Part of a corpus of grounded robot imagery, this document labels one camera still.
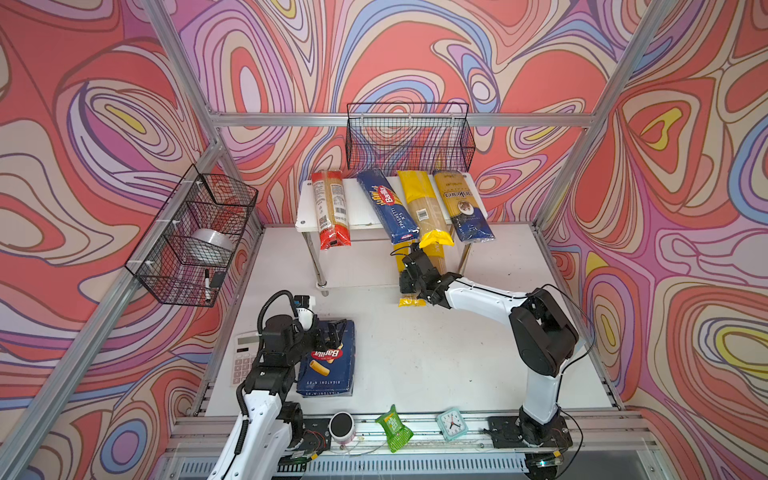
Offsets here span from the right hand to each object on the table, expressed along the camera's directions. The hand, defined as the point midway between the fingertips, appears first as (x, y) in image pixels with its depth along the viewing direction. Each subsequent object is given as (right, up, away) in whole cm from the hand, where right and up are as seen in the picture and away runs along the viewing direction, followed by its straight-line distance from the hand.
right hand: (409, 280), depth 95 cm
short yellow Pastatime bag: (-4, +9, -17) cm, 20 cm away
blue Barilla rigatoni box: (-22, -23, -17) cm, 36 cm away
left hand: (-22, -9, -14) cm, 27 cm away
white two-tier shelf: (-13, +6, +10) cm, 17 cm away
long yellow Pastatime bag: (+4, +11, -26) cm, 29 cm away
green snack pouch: (-5, -36, -21) cm, 42 cm away
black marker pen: (-51, +1, -23) cm, 56 cm away
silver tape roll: (-50, +13, -21) cm, 56 cm away
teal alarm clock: (+9, -34, -21) cm, 41 cm away
